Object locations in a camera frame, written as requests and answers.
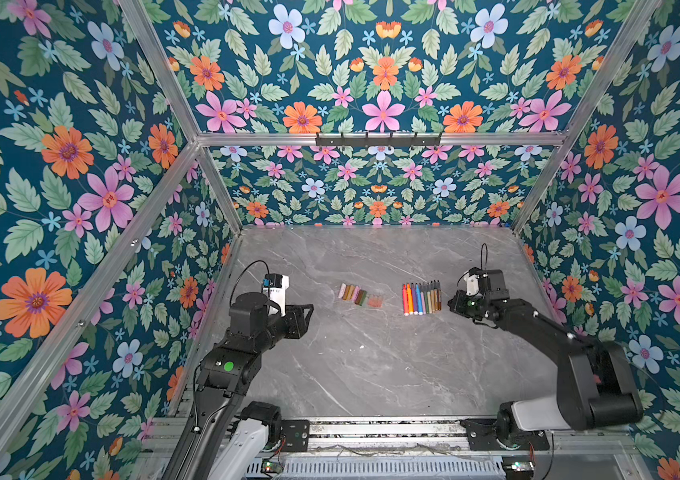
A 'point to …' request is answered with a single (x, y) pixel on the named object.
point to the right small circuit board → (518, 467)
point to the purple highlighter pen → (413, 297)
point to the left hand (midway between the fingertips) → (310, 302)
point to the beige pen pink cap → (429, 297)
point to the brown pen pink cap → (439, 296)
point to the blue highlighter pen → (418, 298)
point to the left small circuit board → (268, 466)
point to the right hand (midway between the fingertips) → (449, 300)
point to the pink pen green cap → (423, 302)
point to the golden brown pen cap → (347, 292)
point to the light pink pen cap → (342, 291)
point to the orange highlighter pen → (409, 299)
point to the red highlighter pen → (404, 300)
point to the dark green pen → (427, 298)
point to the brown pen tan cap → (432, 296)
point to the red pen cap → (375, 301)
